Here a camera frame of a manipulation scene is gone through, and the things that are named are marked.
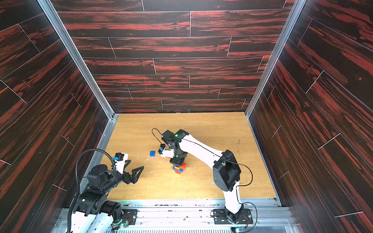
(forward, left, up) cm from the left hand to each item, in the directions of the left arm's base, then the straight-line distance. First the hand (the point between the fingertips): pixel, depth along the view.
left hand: (137, 164), depth 74 cm
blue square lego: (+16, -2, -16) cm, 22 cm away
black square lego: (+23, -8, -17) cm, 29 cm away
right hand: (+8, -23, -8) cm, 25 cm away
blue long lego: (+3, -22, -12) cm, 25 cm away
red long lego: (+3, -24, -7) cm, 25 cm away
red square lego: (+3, -20, -16) cm, 26 cm away
